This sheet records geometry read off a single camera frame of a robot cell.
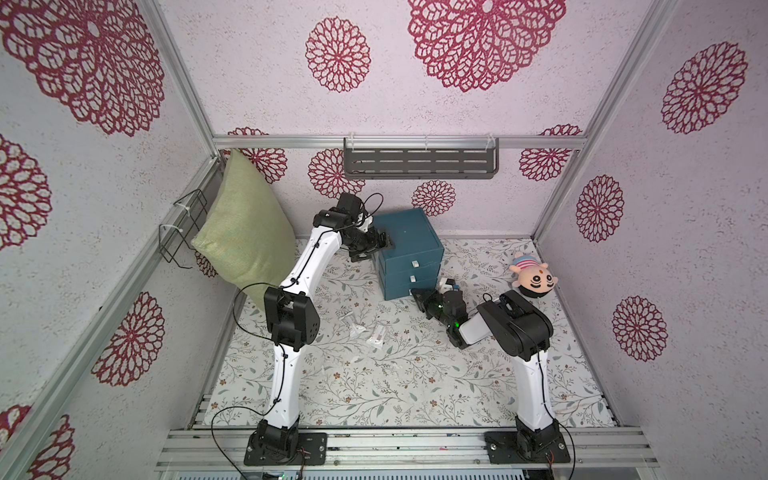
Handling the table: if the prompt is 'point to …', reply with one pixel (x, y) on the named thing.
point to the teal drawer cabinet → (411, 232)
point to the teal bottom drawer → (401, 290)
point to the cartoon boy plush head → (534, 281)
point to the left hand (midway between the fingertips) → (383, 251)
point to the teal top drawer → (414, 261)
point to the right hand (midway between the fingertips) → (408, 286)
